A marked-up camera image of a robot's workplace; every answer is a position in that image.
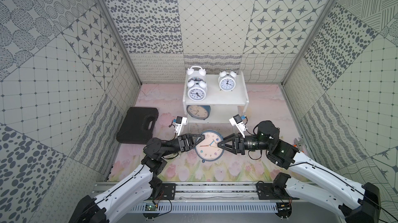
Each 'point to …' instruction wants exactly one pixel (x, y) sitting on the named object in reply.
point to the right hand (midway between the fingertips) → (219, 144)
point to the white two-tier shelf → (226, 106)
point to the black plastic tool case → (138, 125)
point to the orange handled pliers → (298, 144)
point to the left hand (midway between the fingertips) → (206, 145)
